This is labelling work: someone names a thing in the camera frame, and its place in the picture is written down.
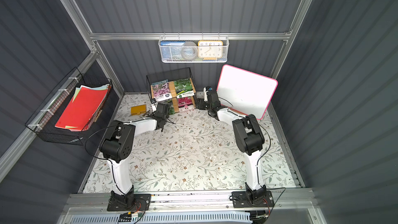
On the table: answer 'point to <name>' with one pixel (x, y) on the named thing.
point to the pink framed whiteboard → (245, 92)
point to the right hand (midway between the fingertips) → (203, 99)
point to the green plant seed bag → (183, 88)
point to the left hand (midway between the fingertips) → (158, 110)
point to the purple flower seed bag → (161, 90)
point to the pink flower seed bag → (185, 104)
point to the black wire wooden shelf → (174, 89)
